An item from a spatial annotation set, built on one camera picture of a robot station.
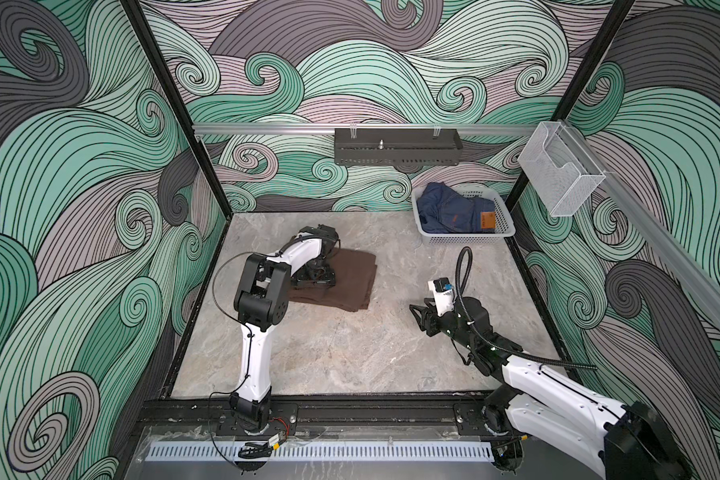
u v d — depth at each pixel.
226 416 0.73
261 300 0.56
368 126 0.95
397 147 0.93
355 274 0.98
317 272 0.86
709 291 0.52
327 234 0.74
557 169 0.79
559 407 0.48
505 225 1.07
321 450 0.70
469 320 0.60
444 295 0.70
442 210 1.10
